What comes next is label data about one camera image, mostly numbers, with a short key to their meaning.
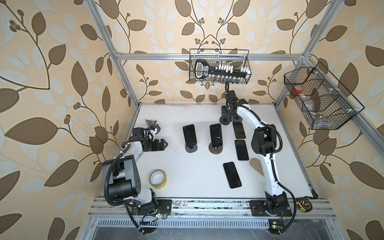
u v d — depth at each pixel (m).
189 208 0.75
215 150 0.95
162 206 0.74
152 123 1.01
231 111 0.83
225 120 1.11
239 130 1.00
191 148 0.96
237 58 0.91
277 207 0.65
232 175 0.85
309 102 0.71
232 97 0.84
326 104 0.72
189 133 0.87
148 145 0.78
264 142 0.63
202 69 0.85
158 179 0.84
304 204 0.73
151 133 0.83
